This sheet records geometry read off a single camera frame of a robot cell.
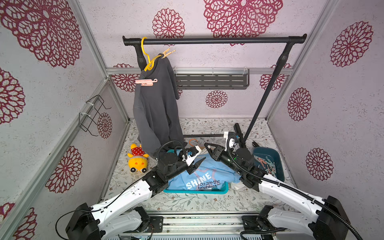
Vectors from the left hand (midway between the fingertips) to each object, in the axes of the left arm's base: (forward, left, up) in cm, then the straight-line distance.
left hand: (200, 154), depth 72 cm
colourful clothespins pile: (+6, -44, -25) cm, 50 cm away
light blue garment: (-6, -5, -11) cm, 14 cm away
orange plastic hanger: (+27, +4, -26) cm, 38 cm away
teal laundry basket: (-11, -7, -23) cm, 26 cm away
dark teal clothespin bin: (+12, -48, -22) cm, 55 cm away
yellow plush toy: (+5, +36, -16) cm, 40 cm away
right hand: (+2, -2, +5) cm, 6 cm away
